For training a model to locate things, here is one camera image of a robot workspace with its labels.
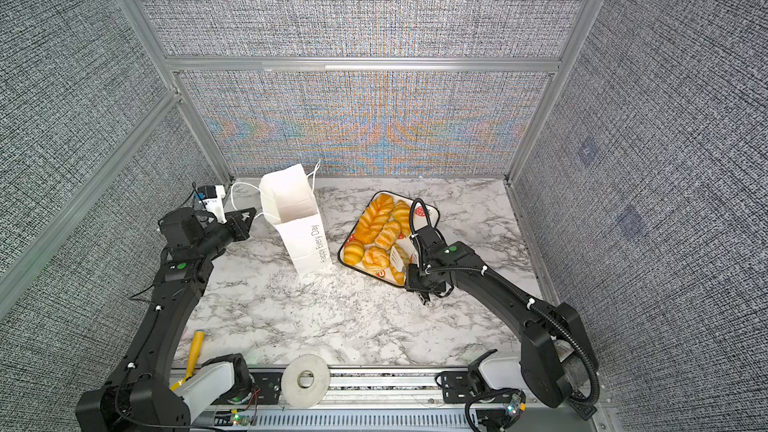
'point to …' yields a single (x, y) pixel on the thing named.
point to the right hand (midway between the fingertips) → (411, 284)
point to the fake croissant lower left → (353, 252)
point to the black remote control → (586, 409)
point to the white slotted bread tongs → (397, 260)
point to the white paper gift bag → (290, 202)
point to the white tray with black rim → (376, 262)
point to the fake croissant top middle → (402, 214)
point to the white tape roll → (299, 395)
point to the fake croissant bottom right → (399, 276)
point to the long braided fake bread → (375, 215)
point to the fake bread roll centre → (388, 235)
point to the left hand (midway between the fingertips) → (255, 209)
